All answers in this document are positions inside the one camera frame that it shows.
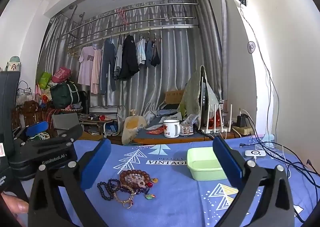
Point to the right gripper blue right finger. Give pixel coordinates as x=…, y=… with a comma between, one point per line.
x=228, y=159

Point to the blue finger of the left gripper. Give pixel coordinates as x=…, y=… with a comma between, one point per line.
x=37, y=128

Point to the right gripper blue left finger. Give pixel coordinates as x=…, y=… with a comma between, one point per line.
x=92, y=162

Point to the light green plastic tray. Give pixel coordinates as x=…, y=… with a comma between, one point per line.
x=204, y=165

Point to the left hand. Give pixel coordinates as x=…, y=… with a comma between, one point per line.
x=16, y=205

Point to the small white charging device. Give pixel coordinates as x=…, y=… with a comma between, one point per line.
x=255, y=153

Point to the grey laptop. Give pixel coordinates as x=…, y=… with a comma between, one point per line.
x=63, y=122

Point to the beige power strip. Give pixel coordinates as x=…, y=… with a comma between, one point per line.
x=242, y=131

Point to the white wifi router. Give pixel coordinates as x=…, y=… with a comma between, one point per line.
x=216, y=120

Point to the blue printed bed sheet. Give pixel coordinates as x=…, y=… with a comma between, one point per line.
x=179, y=199

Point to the black power adapter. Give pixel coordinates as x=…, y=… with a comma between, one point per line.
x=241, y=121

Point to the dark green duffel bag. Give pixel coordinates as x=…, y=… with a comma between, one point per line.
x=64, y=94

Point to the beige tote bag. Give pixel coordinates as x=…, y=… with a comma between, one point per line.
x=132, y=125

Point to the wooden desk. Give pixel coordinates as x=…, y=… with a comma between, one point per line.
x=144, y=138

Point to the pink red bag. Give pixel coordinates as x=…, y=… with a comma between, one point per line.
x=61, y=75

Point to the red packet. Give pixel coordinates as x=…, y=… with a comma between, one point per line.
x=157, y=131

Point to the white enamel mug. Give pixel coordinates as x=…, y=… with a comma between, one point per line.
x=171, y=128

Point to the cloth covered monitor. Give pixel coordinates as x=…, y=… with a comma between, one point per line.
x=199, y=99

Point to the cardboard box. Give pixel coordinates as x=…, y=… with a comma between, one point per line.
x=174, y=97

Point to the pink t-shirt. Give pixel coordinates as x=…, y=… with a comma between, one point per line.
x=86, y=64

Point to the black t-shirt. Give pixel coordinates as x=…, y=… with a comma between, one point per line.
x=129, y=63

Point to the blue jeans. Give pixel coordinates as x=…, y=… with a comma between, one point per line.
x=107, y=67

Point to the grey curtain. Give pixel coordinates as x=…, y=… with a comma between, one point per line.
x=167, y=58

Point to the metal clothes rack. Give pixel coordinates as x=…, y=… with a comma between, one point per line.
x=140, y=17

